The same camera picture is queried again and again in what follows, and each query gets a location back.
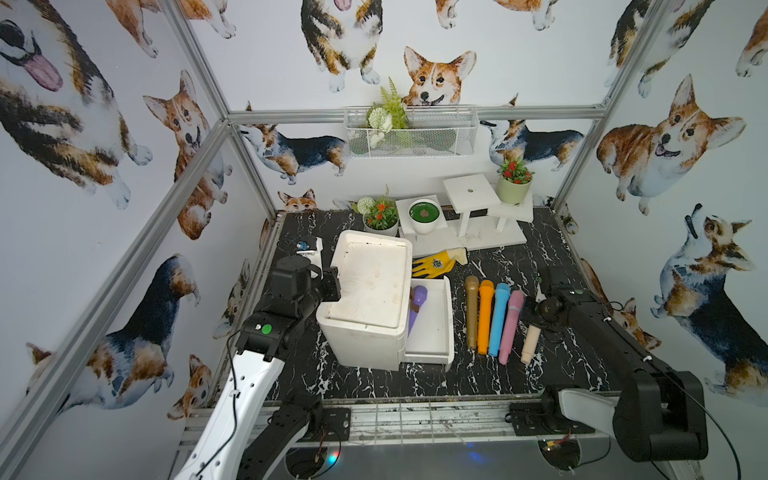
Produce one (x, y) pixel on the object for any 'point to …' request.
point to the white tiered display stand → (476, 218)
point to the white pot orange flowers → (380, 214)
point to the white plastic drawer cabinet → (366, 327)
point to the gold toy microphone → (472, 305)
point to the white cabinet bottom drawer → (431, 336)
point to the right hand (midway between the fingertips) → (526, 312)
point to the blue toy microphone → (502, 293)
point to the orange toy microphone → (485, 316)
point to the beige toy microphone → (531, 339)
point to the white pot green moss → (424, 215)
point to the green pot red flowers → (514, 182)
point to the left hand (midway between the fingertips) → (339, 266)
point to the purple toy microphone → (418, 295)
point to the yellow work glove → (439, 264)
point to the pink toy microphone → (515, 301)
